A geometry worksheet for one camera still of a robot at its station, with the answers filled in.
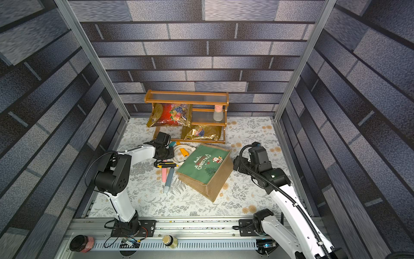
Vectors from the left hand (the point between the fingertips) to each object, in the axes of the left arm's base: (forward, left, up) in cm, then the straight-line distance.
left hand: (172, 152), depth 99 cm
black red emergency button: (-48, +30, +4) cm, 56 cm away
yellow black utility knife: (-9, +2, +1) cm, 9 cm away
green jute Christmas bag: (-17, -22, +11) cm, 30 cm away
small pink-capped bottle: (+17, -28, +17) cm, 37 cm away
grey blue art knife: (-17, -1, -2) cm, 17 cm away
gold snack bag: (+14, -18, +4) cm, 23 cm away
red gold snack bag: (+15, -1, +19) cm, 24 cm away
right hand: (-15, -39, +17) cm, 45 cm away
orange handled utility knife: (+1, -7, -1) cm, 7 cm away
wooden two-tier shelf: (+36, -18, +6) cm, 41 cm away
